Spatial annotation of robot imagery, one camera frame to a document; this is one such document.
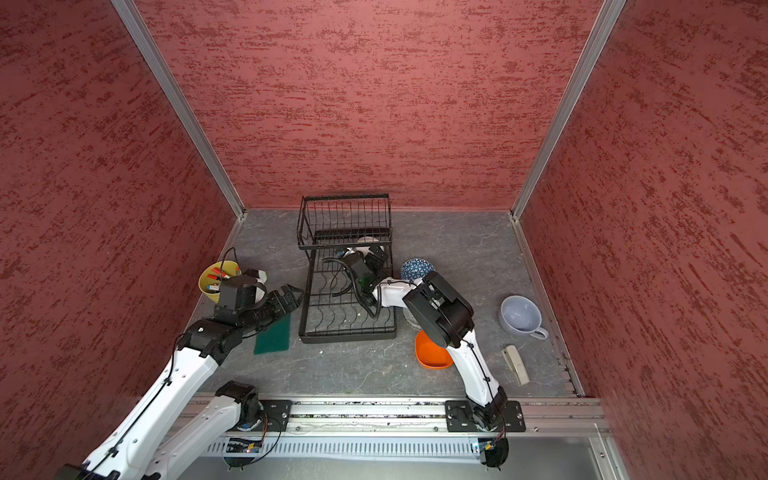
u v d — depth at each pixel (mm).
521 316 917
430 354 852
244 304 597
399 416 758
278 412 747
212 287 855
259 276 723
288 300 697
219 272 875
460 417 739
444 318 557
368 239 981
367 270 790
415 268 967
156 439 431
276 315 682
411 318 716
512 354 824
